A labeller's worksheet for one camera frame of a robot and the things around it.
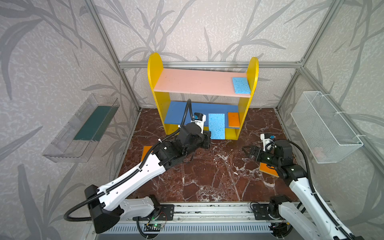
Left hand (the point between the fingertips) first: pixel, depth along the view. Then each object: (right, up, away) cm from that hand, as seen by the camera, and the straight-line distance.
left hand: (213, 129), depth 67 cm
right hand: (+19, -9, +12) cm, 24 cm away
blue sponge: (+1, +3, +1) cm, 3 cm away
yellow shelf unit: (-22, +25, +49) cm, 59 cm away
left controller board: (-27, -47, +3) cm, 55 cm away
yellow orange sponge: (+15, +4, +26) cm, 30 cm away
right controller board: (+33, -49, +5) cm, 60 cm away
